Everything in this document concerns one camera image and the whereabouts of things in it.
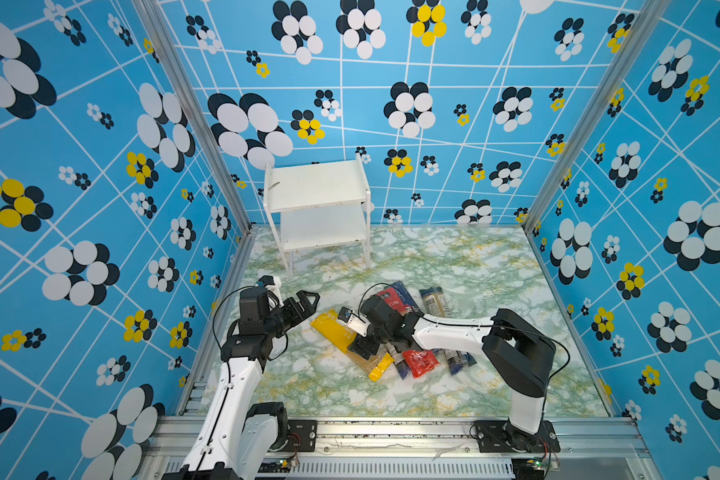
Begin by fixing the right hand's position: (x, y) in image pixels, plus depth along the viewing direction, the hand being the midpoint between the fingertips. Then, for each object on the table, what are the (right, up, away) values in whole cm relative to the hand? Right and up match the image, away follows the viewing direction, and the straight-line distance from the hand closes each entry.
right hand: (356, 333), depth 89 cm
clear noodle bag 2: (+25, +7, +5) cm, 27 cm away
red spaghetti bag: (+17, -6, -8) cm, 20 cm away
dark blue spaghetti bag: (+17, +7, +5) cm, 19 cm away
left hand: (-12, +11, -9) cm, 19 cm away
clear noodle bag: (+12, -6, -5) cm, 14 cm away
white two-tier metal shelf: (-11, +37, -7) cm, 39 cm away
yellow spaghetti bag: (-4, -1, 0) cm, 4 cm away
